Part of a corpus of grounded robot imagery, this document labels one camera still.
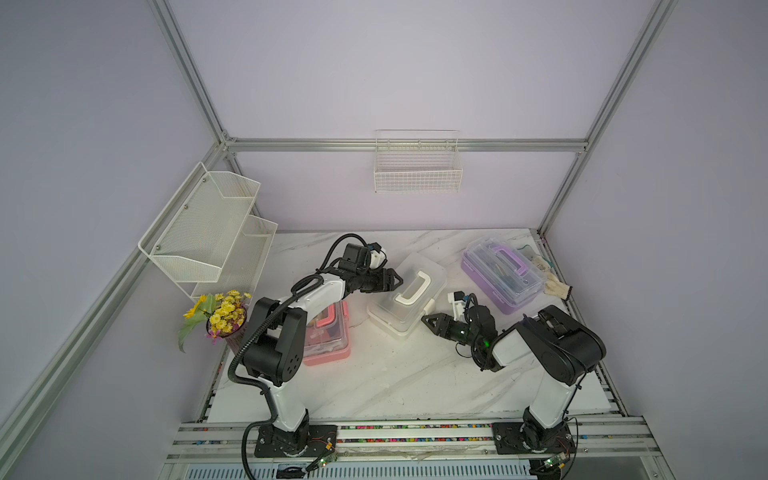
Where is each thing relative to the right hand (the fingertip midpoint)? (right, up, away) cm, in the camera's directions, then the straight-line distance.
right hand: (426, 323), depth 92 cm
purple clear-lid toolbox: (+28, +14, +8) cm, 33 cm away
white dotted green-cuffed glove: (+43, +19, +12) cm, 48 cm away
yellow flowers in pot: (-50, +7, -23) cm, 56 cm away
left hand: (-10, +12, -1) cm, 15 cm away
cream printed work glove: (+47, +10, +11) cm, 49 cm away
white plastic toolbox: (-8, +5, -6) cm, 12 cm away
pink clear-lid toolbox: (-29, -2, -8) cm, 30 cm away
